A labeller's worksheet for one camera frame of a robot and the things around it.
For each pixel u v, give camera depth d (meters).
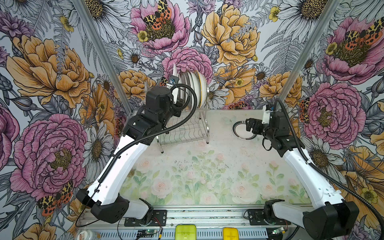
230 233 0.70
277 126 0.57
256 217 0.74
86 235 0.62
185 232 0.69
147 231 0.71
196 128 1.05
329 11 0.73
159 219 0.75
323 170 0.79
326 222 0.38
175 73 0.60
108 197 0.38
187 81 0.73
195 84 0.73
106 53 0.90
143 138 0.40
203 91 0.74
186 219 0.76
